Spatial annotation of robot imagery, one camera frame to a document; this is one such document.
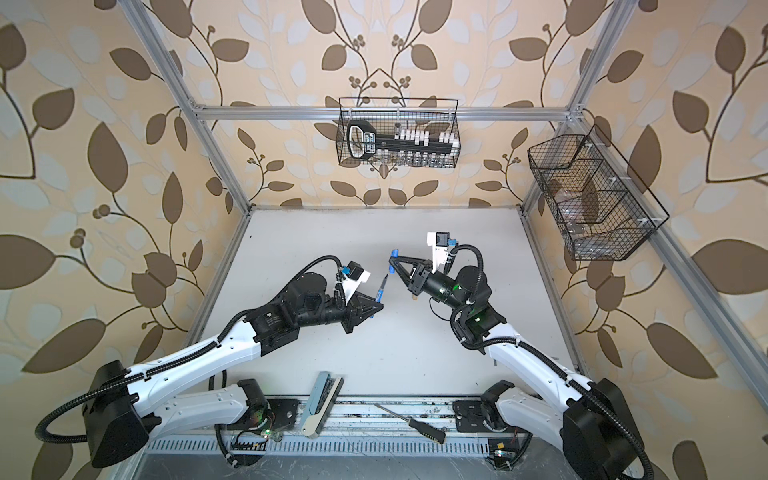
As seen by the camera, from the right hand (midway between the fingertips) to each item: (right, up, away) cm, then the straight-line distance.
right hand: (392, 263), depth 68 cm
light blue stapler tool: (-18, -35, +6) cm, 40 cm away
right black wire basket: (+52, +13, +5) cm, 54 cm away
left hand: (-2, -10, +2) cm, 10 cm away
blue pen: (-3, -7, +2) cm, 7 cm away
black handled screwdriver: (+7, -40, +5) cm, 41 cm away
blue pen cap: (+1, +2, 0) cm, 2 cm away
